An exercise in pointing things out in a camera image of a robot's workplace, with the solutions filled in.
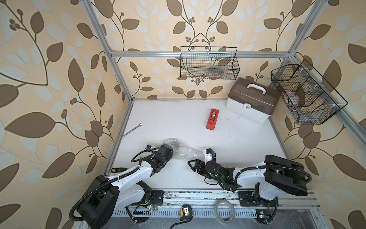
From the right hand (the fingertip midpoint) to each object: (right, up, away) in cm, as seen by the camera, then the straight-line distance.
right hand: (189, 165), depth 81 cm
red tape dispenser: (+16, +25, +21) cm, 37 cm away
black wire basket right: (+63, +37, -8) cm, 73 cm away
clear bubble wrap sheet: (-5, +6, +2) cm, 8 cm away
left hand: (-14, +6, +7) cm, 16 cm away
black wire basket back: (+16, +65, +17) cm, 69 cm away
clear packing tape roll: (+21, -19, -14) cm, 31 cm away
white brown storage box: (+41, +38, +13) cm, 58 cm away
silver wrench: (-47, +14, +19) cm, 53 cm away
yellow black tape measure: (-2, -18, -13) cm, 22 cm away
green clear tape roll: (+17, +29, +21) cm, 40 cm away
